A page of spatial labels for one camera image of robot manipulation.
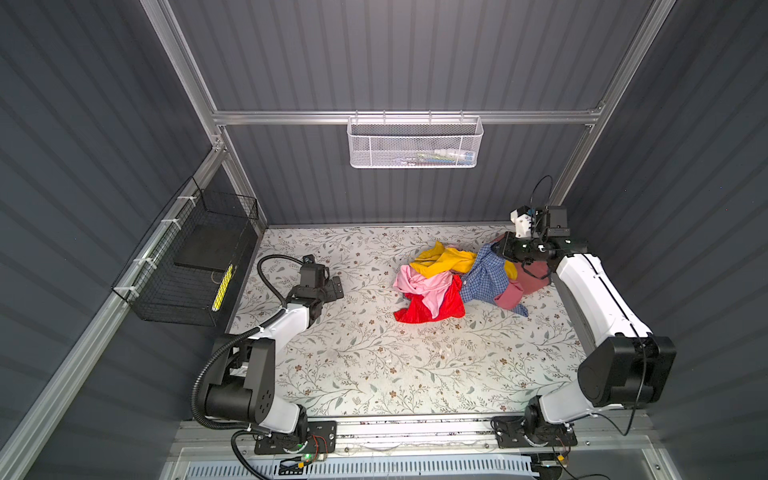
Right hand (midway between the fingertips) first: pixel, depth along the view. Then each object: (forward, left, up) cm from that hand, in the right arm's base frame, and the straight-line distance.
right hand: (497, 247), depth 83 cm
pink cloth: (-7, +18, -11) cm, 22 cm away
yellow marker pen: (-19, +69, +6) cm, 72 cm away
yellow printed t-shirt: (0, +17, -5) cm, 17 cm away
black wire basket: (-12, +82, +7) cm, 83 cm away
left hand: (-3, +52, -14) cm, 54 cm away
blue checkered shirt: (-8, +3, -4) cm, 9 cm away
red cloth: (-11, +22, -18) cm, 30 cm away
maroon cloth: (-15, -3, +7) cm, 17 cm away
